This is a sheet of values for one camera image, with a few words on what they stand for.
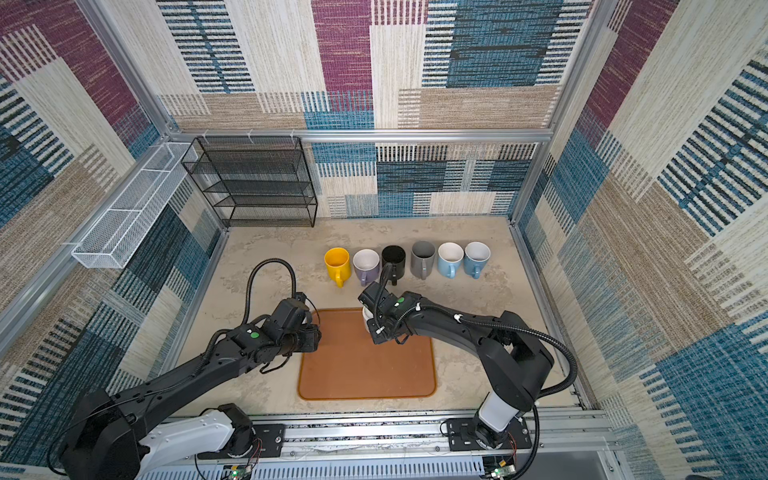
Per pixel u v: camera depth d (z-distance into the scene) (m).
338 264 0.97
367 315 0.85
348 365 0.85
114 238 0.70
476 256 1.00
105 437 0.39
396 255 0.99
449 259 0.97
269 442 0.73
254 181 1.09
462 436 0.73
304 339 0.77
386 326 0.63
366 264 1.04
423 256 0.96
